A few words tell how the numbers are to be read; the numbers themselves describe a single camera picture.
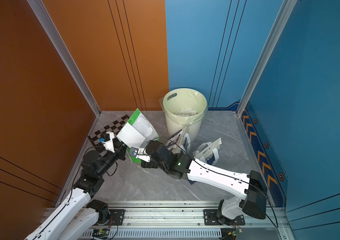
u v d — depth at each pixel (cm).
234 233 69
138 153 56
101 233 72
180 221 73
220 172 45
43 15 71
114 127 106
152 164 61
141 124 79
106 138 61
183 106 103
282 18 72
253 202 38
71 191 53
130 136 72
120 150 64
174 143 82
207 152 71
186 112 105
